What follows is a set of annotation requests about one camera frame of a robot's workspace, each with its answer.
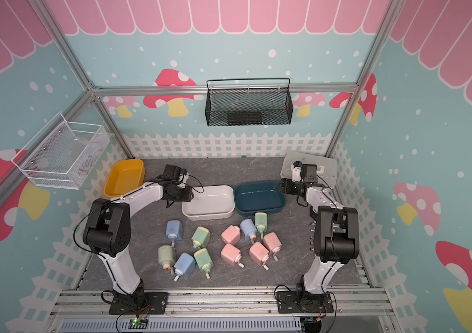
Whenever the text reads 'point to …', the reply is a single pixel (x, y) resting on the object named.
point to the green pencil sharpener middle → (200, 237)
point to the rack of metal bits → (312, 225)
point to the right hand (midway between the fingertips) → (286, 184)
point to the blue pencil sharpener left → (174, 232)
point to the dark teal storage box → (250, 198)
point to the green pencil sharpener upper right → (261, 222)
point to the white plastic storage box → (209, 202)
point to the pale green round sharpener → (166, 254)
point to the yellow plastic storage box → (123, 177)
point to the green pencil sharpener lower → (203, 261)
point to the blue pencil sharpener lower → (184, 264)
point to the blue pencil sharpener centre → (248, 227)
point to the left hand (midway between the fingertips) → (189, 197)
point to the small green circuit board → (138, 324)
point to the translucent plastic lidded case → (326, 166)
